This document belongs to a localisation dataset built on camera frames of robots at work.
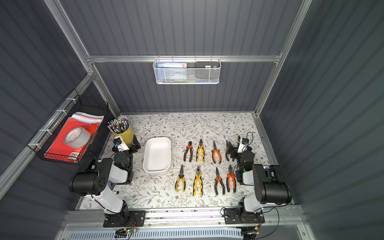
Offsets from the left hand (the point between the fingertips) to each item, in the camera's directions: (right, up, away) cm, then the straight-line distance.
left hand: (127, 138), depth 87 cm
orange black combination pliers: (+61, -22, -1) cm, 65 cm away
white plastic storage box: (+15, -14, +9) cm, 23 cm away
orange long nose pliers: (+53, -24, -1) cm, 58 cm away
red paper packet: (-23, -4, -19) cm, 30 cm away
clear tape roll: (-14, +2, -20) cm, 24 cm away
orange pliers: (+62, -7, +13) cm, 64 cm away
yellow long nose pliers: (+32, -22, 0) cm, 39 cm away
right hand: (+66, -3, +3) cm, 66 cm away
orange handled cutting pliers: (+52, -10, +10) cm, 54 cm away
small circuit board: (+5, -45, -15) cm, 48 cm away
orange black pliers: (+36, -7, +12) cm, 39 cm away
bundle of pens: (-7, +8, +3) cm, 11 cm away
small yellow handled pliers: (+44, -8, +12) cm, 46 cm away
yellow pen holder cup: (-1, +1, +4) cm, 4 cm away
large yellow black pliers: (+42, -22, -1) cm, 47 cm away
